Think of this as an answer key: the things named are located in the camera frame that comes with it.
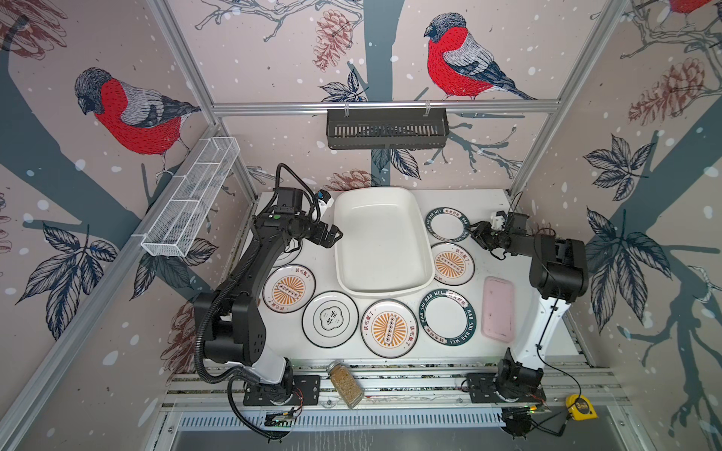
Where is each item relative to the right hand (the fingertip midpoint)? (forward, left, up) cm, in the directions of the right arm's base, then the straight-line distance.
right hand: (470, 232), depth 105 cm
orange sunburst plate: (-14, +8, -2) cm, 16 cm away
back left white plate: (-13, +69, 0) cm, 70 cm away
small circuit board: (-61, +59, -3) cm, 85 cm away
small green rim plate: (+6, +7, -3) cm, 10 cm away
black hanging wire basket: (+27, +33, +28) cm, 51 cm away
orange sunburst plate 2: (-37, +31, -2) cm, 48 cm away
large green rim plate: (-32, +13, -2) cm, 35 cm away
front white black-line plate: (-35, +49, -1) cm, 60 cm away
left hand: (-14, +50, +20) cm, 56 cm away
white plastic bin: (-7, +32, -1) cm, 33 cm away
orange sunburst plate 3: (-25, +65, 0) cm, 70 cm away
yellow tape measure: (-55, -17, -1) cm, 58 cm away
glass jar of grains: (-53, +42, +3) cm, 67 cm away
